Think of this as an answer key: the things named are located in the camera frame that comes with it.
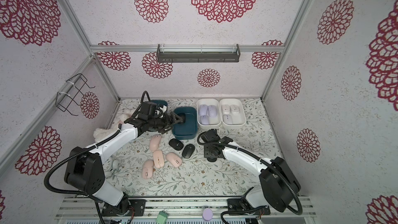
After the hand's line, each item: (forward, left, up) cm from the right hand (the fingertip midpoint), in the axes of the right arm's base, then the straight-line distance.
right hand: (208, 150), depth 86 cm
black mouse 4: (-5, -2, -1) cm, 6 cm away
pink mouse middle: (-4, +28, -3) cm, 29 cm away
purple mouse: (+33, +3, -3) cm, 33 cm away
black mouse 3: (+29, +18, -5) cm, 34 cm away
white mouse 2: (+34, -19, -4) cm, 39 cm away
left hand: (+10, +17, +12) cm, 23 cm away
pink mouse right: (-5, +19, -3) cm, 20 cm away
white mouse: (+34, -12, -4) cm, 36 cm away
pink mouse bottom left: (-10, +33, -3) cm, 35 cm away
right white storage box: (+27, -21, -8) cm, 35 cm away
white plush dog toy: (+7, +62, +5) cm, 63 cm away
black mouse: (+5, +19, -3) cm, 20 cm away
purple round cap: (-30, +1, +3) cm, 30 cm away
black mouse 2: (+2, +12, -5) cm, 13 cm away
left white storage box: (+22, -4, -4) cm, 23 cm away
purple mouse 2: (+24, +3, -4) cm, 25 cm away
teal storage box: (+15, +13, -4) cm, 20 cm away
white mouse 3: (+25, -13, -4) cm, 29 cm away
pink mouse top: (+6, +33, -4) cm, 33 cm away
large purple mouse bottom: (+32, -3, -4) cm, 32 cm away
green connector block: (-32, +21, -4) cm, 38 cm away
